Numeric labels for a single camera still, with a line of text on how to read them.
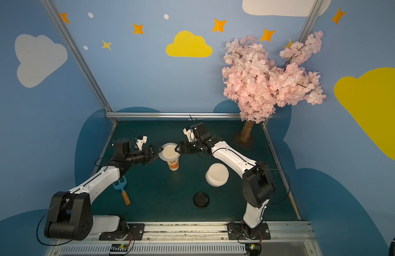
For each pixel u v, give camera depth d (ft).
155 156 2.69
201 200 2.71
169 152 2.80
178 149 2.67
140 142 2.61
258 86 2.32
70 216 1.36
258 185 1.54
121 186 2.88
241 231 2.46
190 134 2.46
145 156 2.40
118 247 2.40
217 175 3.08
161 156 2.69
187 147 2.46
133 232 2.41
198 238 2.41
